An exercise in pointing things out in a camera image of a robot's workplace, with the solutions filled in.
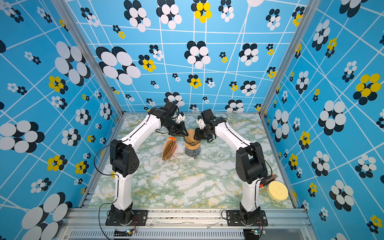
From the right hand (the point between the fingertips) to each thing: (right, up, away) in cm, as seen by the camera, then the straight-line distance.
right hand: (197, 137), depth 92 cm
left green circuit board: (-38, -46, -20) cm, 62 cm away
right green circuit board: (+25, -44, -21) cm, 55 cm away
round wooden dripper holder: (-3, -6, -3) cm, 7 cm away
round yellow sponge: (+42, -28, -13) cm, 52 cm away
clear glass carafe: (-3, -10, 0) cm, 10 cm away
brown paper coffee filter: (-5, -1, -3) cm, 6 cm away
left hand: (-5, +2, -5) cm, 8 cm away
